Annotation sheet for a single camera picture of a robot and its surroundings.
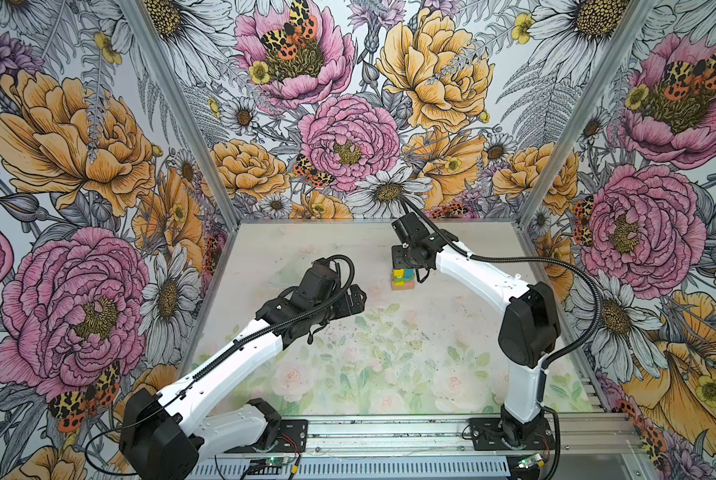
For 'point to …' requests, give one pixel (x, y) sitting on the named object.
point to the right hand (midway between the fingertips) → (406, 265)
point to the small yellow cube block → (399, 273)
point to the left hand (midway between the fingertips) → (350, 309)
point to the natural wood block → (402, 288)
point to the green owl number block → (403, 282)
